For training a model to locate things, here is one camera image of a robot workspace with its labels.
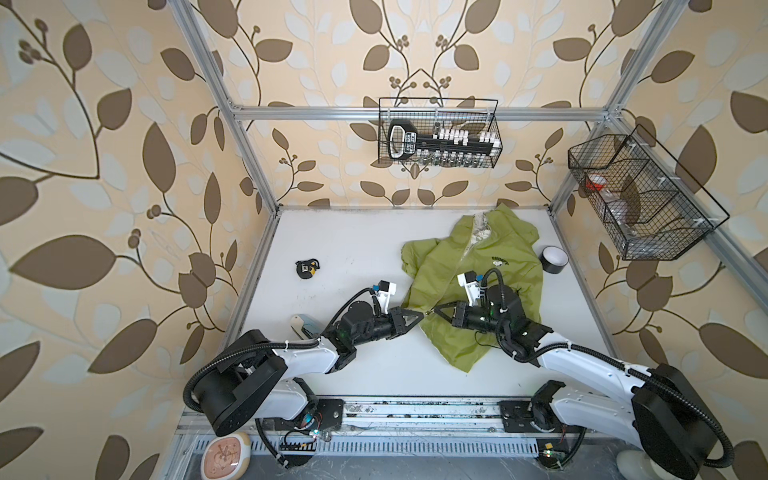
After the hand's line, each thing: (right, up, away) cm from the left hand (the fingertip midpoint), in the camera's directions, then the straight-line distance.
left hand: (426, 316), depth 75 cm
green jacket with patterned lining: (+29, +20, +30) cm, 46 cm away
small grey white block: (-35, -6, +11) cm, 37 cm away
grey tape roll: (+48, +13, +29) cm, 58 cm away
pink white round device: (-47, -30, -8) cm, 56 cm away
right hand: (+3, 0, +3) cm, 4 cm away
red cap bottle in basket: (+47, +35, +5) cm, 59 cm away
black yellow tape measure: (-38, +10, +24) cm, 46 cm away
